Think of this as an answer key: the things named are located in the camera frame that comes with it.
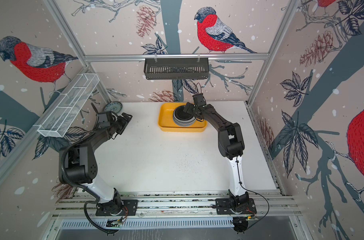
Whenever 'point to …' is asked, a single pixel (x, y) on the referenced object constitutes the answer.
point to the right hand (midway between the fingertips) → (189, 111)
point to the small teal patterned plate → (115, 106)
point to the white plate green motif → (184, 124)
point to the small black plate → (181, 115)
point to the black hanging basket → (160, 68)
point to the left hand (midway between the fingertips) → (128, 118)
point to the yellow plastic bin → (165, 119)
